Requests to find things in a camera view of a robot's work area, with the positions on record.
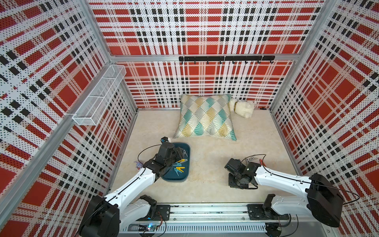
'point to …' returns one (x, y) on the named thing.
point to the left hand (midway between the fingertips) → (182, 151)
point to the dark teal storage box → (171, 176)
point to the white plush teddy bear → (244, 108)
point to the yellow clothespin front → (177, 167)
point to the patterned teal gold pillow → (205, 116)
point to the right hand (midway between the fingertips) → (234, 183)
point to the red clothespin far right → (261, 162)
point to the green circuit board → (152, 227)
